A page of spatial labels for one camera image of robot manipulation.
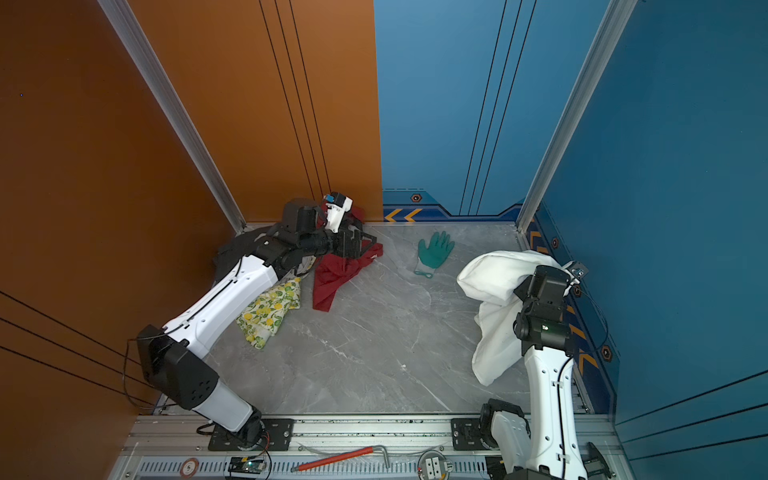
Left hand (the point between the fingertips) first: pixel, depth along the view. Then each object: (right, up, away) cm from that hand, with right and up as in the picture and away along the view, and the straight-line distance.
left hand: (366, 233), depth 76 cm
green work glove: (+22, -7, +35) cm, 42 cm away
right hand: (+43, -11, -2) cm, 44 cm away
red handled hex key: (-6, -54, -5) cm, 54 cm away
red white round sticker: (-41, -56, -6) cm, 69 cm away
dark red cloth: (-13, -11, +22) cm, 28 cm away
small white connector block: (+16, -51, -13) cm, 55 cm away
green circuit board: (-28, -56, -5) cm, 63 cm away
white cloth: (+29, -11, -10) cm, 32 cm away
